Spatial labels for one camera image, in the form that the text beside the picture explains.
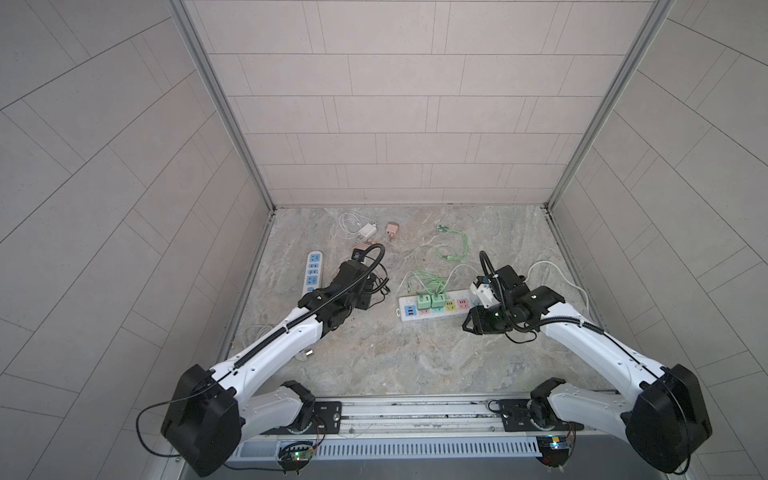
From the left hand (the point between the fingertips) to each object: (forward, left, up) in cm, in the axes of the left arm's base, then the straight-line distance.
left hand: (367, 280), depth 83 cm
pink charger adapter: (+28, -6, -11) cm, 30 cm away
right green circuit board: (-37, -45, -12) cm, 60 cm away
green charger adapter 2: (-3, -20, -5) cm, 21 cm away
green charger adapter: (-4, -16, -6) cm, 18 cm away
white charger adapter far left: (+26, +3, -10) cm, 28 cm away
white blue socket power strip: (+7, +18, -9) cm, 21 cm away
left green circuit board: (-39, +14, -8) cm, 42 cm away
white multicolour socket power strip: (-2, -26, -10) cm, 28 cm away
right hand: (-12, -27, -4) cm, 30 cm away
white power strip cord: (+7, -61, -9) cm, 62 cm away
